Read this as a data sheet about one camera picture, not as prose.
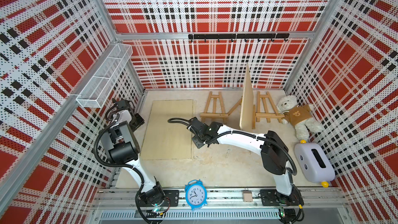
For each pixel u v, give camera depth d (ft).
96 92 3.03
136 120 2.81
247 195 2.49
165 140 3.06
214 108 3.61
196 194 2.40
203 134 2.06
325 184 2.39
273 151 1.58
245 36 2.93
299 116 3.14
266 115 3.40
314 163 2.49
